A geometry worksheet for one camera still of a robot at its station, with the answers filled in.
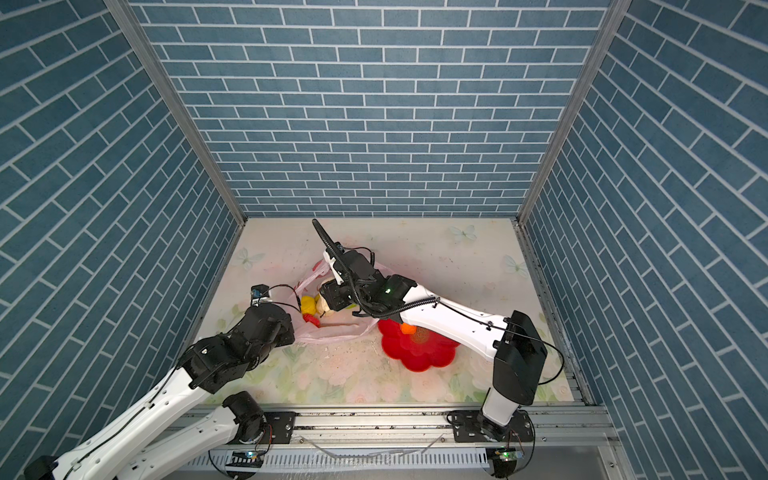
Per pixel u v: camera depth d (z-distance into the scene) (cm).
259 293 65
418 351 88
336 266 58
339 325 85
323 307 72
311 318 89
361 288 56
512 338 44
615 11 71
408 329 87
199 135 96
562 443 74
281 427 74
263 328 54
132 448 43
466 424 74
